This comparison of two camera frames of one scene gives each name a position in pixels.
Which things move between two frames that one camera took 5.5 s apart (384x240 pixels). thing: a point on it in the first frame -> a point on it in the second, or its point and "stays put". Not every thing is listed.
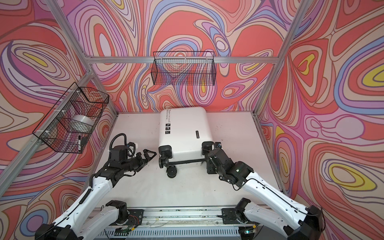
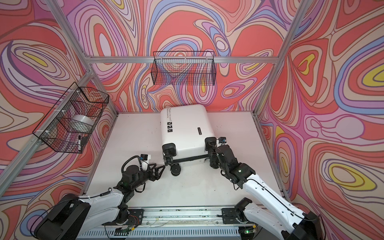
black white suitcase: (185, 133) stays put
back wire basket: (183, 68) stays put
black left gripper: (142, 162) -> (155, 176)
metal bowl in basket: (82, 123) stays put
